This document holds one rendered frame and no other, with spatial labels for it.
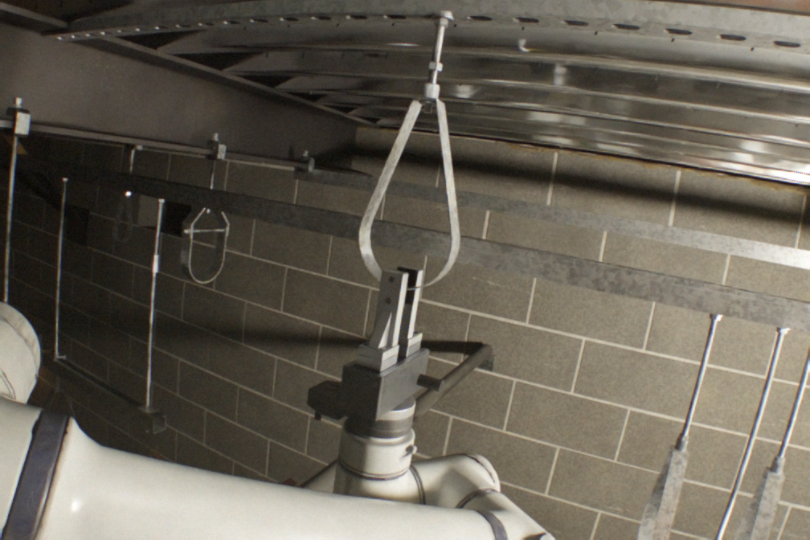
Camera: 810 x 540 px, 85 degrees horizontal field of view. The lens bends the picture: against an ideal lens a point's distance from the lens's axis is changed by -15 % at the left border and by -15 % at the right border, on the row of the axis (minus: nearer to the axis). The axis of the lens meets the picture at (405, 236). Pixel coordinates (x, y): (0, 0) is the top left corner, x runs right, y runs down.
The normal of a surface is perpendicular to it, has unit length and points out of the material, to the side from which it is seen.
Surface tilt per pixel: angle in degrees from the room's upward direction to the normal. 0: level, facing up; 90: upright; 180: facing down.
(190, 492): 33
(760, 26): 90
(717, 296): 90
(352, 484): 90
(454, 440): 90
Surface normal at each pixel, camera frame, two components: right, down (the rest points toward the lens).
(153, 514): 0.62, -0.45
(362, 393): -0.41, 0.03
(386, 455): 0.25, 0.12
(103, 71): 0.90, 0.18
